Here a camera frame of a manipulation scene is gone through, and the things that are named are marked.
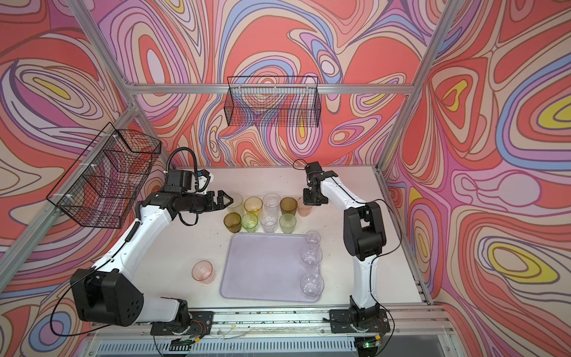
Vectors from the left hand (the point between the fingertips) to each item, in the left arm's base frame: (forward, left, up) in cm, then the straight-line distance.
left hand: (226, 202), depth 81 cm
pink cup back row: (+8, -30, -17) cm, 35 cm away
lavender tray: (-16, -14, -21) cm, 30 cm away
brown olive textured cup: (+9, -23, -14) cm, 29 cm away
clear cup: (-13, -32, -20) cm, 40 cm away
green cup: (+3, -6, -18) cm, 19 cm away
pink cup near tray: (-18, +10, -20) cm, 29 cm away
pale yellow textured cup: (-2, -4, +1) cm, 4 cm away
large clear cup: (-23, -31, -20) cm, 44 cm away
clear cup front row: (+3, -14, -18) cm, 23 cm away
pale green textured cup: (+3, -23, -18) cm, 29 cm away
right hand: (+8, -34, -14) cm, 38 cm away
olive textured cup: (+3, +1, -18) cm, 18 cm away
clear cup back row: (+11, -15, -16) cm, 25 cm away
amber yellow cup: (+9, -8, -13) cm, 18 cm away
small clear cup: (-6, -33, -17) cm, 37 cm away
